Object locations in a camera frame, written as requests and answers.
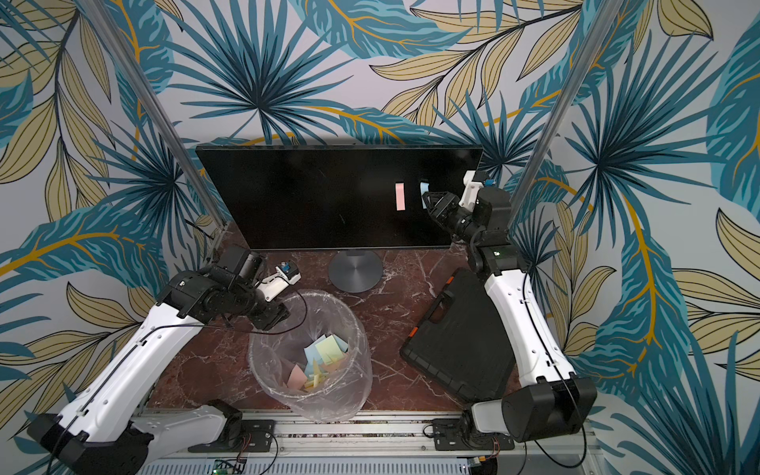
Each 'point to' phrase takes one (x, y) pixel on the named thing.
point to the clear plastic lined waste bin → (344, 389)
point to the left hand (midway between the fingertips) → (275, 310)
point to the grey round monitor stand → (355, 270)
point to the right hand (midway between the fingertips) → (425, 195)
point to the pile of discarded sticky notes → (323, 354)
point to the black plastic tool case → (463, 342)
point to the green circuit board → (220, 472)
